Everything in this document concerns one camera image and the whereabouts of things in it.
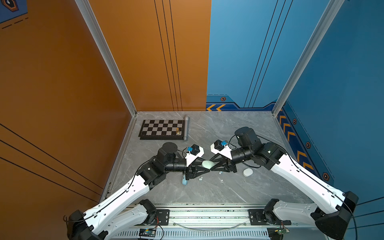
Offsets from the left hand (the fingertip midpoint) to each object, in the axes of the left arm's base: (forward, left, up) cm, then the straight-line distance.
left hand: (207, 165), depth 64 cm
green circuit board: (-22, +28, -29) cm, 46 cm away
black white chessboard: (+37, +30, -23) cm, 53 cm away
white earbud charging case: (+7, -25, -24) cm, 35 cm away
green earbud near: (+3, +2, -25) cm, 25 cm away
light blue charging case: (+1, +12, -23) cm, 26 cm away
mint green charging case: (0, 0, +2) cm, 2 cm away
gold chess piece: (+35, +18, -21) cm, 44 cm away
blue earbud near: (-4, -5, +2) cm, 6 cm away
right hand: (+1, -1, +1) cm, 2 cm away
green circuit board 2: (-21, -36, -25) cm, 49 cm away
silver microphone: (+35, +13, -24) cm, 45 cm away
